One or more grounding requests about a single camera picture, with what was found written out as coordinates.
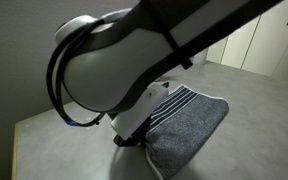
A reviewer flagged blue striped towel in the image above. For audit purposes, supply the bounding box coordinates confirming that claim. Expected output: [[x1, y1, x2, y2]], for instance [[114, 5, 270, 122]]
[[144, 83, 230, 180]]

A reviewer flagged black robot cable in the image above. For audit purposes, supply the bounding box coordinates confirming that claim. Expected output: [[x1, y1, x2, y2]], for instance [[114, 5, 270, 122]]
[[45, 18, 107, 128]]

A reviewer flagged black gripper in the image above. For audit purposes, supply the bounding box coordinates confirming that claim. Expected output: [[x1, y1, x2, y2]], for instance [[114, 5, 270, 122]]
[[113, 123, 149, 148]]

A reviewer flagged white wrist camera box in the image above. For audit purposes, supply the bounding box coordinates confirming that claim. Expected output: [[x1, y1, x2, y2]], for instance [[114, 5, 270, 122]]
[[110, 83, 170, 141]]

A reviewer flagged tall white cabinet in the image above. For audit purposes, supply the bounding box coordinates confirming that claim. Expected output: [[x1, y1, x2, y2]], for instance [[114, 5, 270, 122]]
[[220, 0, 288, 84]]

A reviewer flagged low white cabinet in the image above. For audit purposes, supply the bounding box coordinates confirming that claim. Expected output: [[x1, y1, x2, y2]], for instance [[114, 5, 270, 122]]
[[206, 35, 229, 64]]

